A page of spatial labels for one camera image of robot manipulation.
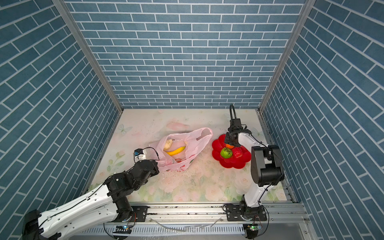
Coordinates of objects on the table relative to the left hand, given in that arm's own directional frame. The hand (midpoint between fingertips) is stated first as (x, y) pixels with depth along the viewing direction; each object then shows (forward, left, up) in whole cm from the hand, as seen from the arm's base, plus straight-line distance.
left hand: (160, 163), depth 78 cm
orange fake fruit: (+14, -40, -6) cm, 43 cm away
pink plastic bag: (+12, -19, +3) cm, 23 cm away
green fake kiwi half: (+9, -37, -5) cm, 38 cm away
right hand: (+20, -41, -7) cm, 46 cm away
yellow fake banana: (+13, -6, -10) cm, 18 cm away
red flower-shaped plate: (+18, -34, -11) cm, 40 cm away
